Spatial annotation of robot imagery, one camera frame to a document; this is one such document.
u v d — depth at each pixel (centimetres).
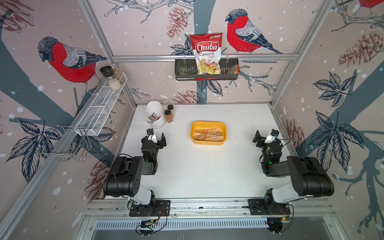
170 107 107
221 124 104
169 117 105
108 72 78
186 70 92
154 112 107
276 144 83
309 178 45
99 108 76
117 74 85
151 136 78
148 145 70
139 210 67
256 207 73
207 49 81
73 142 66
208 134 101
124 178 45
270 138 78
